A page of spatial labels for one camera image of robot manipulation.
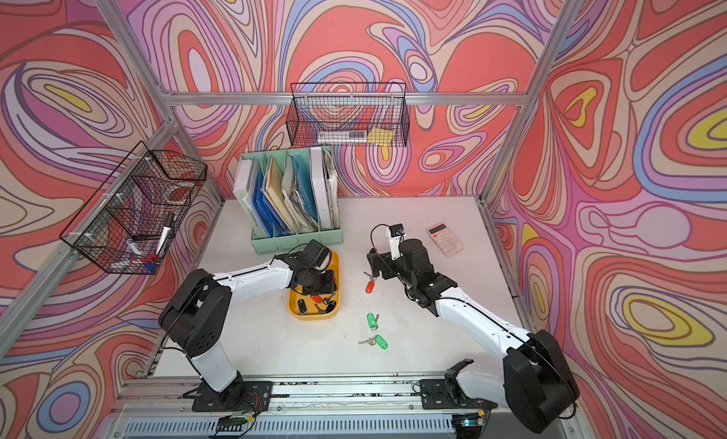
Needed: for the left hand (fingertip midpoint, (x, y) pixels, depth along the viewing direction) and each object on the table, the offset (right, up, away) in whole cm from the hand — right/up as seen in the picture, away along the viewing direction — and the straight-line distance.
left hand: (337, 289), depth 91 cm
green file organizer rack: (-16, +30, 0) cm, 34 cm away
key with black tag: (-11, -6, -2) cm, 13 cm away
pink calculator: (+41, +14, +13) cm, 45 cm away
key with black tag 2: (-2, -6, -1) cm, 6 cm away
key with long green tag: (+11, -9, -4) cm, 15 cm away
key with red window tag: (+11, 0, +3) cm, 11 cm away
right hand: (+15, +11, -7) cm, 20 cm away
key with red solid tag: (-6, -3, 0) cm, 7 cm away
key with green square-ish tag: (+12, -13, -9) cm, 20 cm away
